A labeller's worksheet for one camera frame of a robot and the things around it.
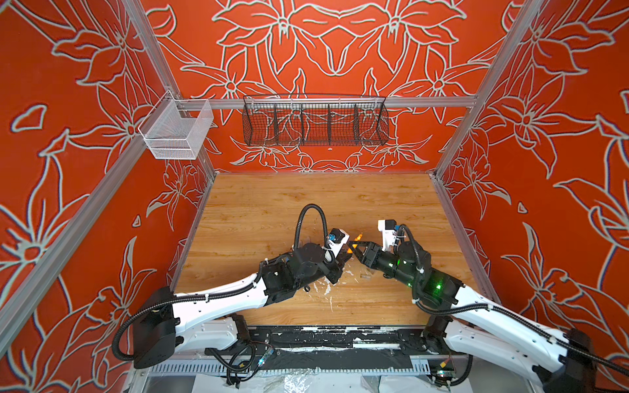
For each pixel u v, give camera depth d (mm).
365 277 854
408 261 530
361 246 689
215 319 474
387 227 653
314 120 975
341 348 727
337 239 591
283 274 561
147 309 402
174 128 927
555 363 401
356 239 684
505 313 461
